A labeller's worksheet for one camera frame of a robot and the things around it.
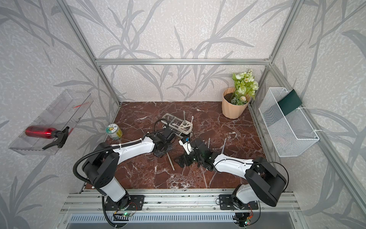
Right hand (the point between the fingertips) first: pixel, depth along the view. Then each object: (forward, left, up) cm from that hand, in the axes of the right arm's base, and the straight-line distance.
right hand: (178, 155), depth 82 cm
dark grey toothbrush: (+41, -1, -9) cm, 42 cm away
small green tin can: (+17, +44, 0) cm, 47 cm away
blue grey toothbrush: (+11, -29, -9) cm, 32 cm away
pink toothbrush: (+20, -8, +11) cm, 24 cm away
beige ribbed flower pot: (+33, -35, +2) cm, 49 cm away
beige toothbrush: (-1, +5, -6) cm, 8 cm away
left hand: (+7, +7, -6) cm, 11 cm away
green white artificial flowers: (+39, -43, +18) cm, 61 cm away
